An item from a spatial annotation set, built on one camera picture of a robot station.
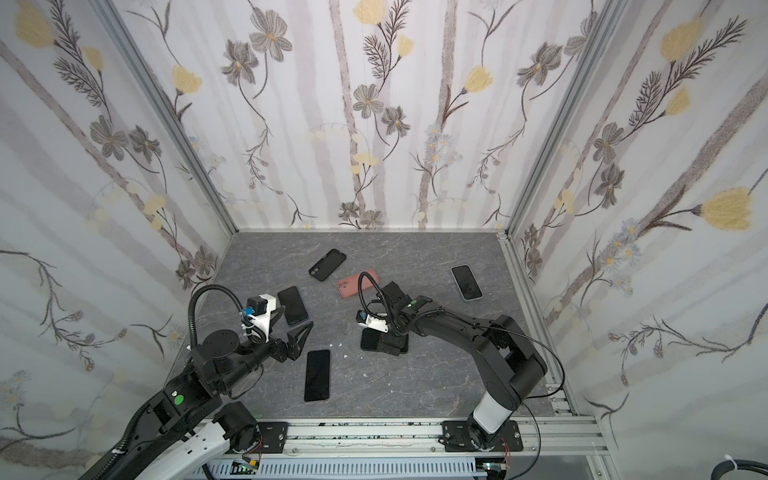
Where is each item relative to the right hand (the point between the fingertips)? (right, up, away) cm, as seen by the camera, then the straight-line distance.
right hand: (381, 321), depth 88 cm
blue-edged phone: (-3, -3, -9) cm, 10 cm away
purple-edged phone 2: (-18, -15, -4) cm, 24 cm away
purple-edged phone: (+30, +10, +19) cm, 37 cm away
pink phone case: (-12, +9, +16) cm, 22 cm away
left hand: (-20, +7, -20) cm, 29 cm away
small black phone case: (-21, +16, +23) cm, 35 cm away
